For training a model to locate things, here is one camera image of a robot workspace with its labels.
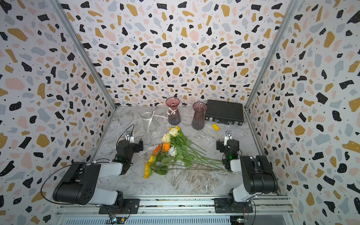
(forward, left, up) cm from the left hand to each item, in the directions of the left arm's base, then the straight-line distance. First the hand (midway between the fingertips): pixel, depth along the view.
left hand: (134, 138), depth 92 cm
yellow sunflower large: (-19, -20, -7) cm, 28 cm away
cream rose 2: (0, -21, 0) cm, 21 cm away
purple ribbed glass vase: (+22, -44, -8) cm, 50 cm away
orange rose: (-5, -21, -4) cm, 22 cm away
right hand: (0, -63, -2) cm, 63 cm away
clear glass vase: (+16, -7, +6) cm, 18 cm away
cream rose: (+6, -25, -1) cm, 26 cm away
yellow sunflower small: (-13, -13, -3) cm, 19 cm away
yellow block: (+15, -57, -8) cm, 59 cm away
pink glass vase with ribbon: (+17, -25, +4) cm, 31 cm away
